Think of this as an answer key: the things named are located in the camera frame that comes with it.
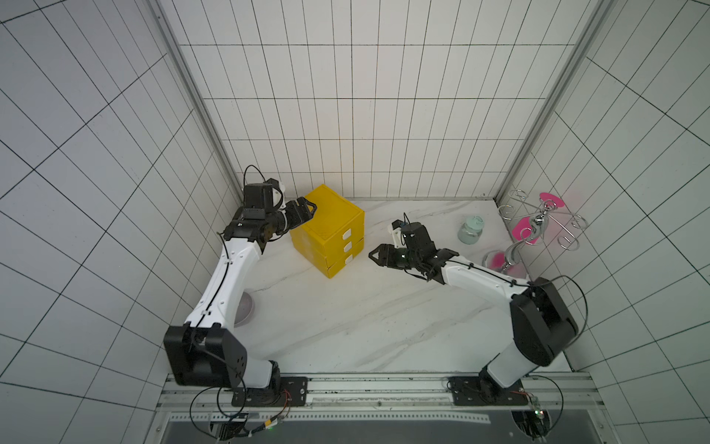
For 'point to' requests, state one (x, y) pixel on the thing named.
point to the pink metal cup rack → (531, 219)
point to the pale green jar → (471, 231)
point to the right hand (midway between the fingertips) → (376, 249)
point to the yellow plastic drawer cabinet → (335, 231)
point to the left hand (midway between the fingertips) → (306, 216)
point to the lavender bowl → (245, 310)
